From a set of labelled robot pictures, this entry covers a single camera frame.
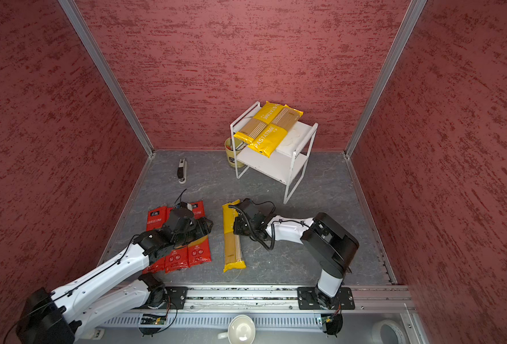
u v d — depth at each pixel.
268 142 0.76
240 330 0.67
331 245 0.45
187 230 0.64
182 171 1.07
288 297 0.76
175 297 0.74
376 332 0.68
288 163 0.76
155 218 0.91
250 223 0.69
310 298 0.74
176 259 0.81
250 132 0.79
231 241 0.87
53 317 0.38
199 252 0.83
